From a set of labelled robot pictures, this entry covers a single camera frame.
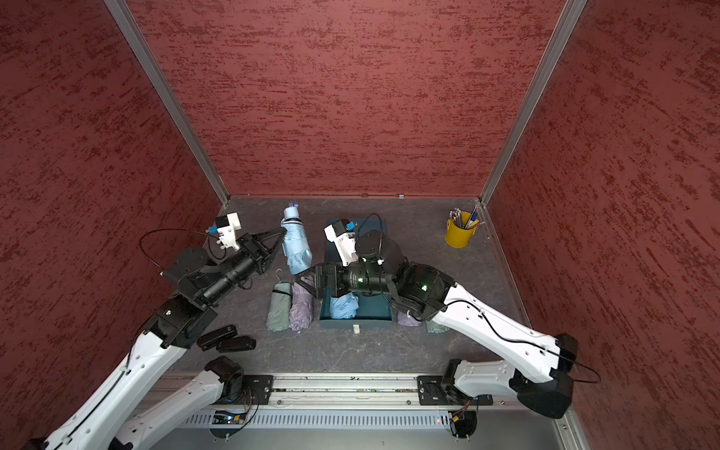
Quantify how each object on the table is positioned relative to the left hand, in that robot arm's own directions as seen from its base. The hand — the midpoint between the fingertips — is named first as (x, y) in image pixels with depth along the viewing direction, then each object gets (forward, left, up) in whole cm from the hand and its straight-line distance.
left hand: (286, 236), depth 61 cm
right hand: (-10, -6, -4) cm, 12 cm away
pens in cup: (+29, -54, -27) cm, 67 cm away
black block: (-13, +20, -36) cm, 43 cm away
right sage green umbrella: (-8, -39, -35) cm, 53 cm away
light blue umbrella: (-9, -13, -18) cm, 24 cm away
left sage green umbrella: (-4, +9, -35) cm, 36 cm away
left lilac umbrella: (-3, +2, -33) cm, 33 cm away
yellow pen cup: (+24, -51, -31) cm, 65 cm away
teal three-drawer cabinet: (-7, -20, -24) cm, 32 cm away
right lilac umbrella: (-6, -30, -34) cm, 45 cm away
